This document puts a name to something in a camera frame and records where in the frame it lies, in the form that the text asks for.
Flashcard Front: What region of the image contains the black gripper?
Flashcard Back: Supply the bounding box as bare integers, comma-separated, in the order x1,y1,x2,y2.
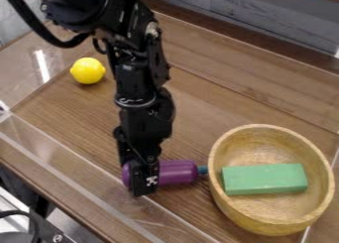
113,87,177,196

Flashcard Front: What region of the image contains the purple toy eggplant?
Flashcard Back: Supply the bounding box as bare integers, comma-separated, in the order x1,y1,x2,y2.
122,160,209,187

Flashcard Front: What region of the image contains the brown wooden bowl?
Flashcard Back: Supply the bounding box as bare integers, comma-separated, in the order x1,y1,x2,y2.
209,124,336,236

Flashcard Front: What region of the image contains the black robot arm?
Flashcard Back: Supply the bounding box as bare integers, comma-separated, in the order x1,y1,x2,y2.
43,0,175,196

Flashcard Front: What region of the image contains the yellow toy lemon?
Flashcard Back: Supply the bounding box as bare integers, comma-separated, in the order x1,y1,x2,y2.
71,58,106,85

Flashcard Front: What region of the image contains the green rectangular block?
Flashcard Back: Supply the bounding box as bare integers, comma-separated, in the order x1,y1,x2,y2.
222,164,309,195

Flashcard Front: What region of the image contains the clear acrylic front wall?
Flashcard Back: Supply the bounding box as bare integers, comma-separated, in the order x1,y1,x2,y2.
0,101,218,243

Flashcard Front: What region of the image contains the black metal bracket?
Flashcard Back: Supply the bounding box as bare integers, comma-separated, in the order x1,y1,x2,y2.
30,217,78,243

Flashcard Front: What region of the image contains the black cable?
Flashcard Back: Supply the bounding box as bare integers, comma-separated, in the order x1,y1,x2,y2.
0,210,49,243

